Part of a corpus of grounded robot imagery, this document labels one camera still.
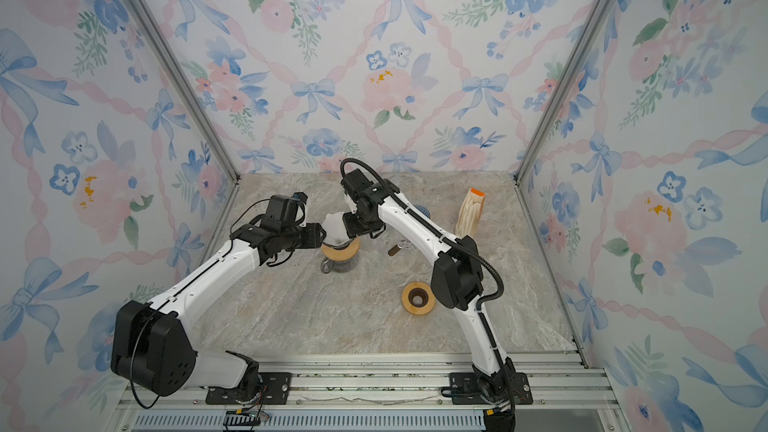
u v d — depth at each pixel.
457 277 0.57
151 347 0.41
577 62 0.85
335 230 0.88
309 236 0.76
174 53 0.86
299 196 0.76
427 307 0.86
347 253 0.87
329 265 0.93
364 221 0.75
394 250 0.93
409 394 0.74
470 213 0.98
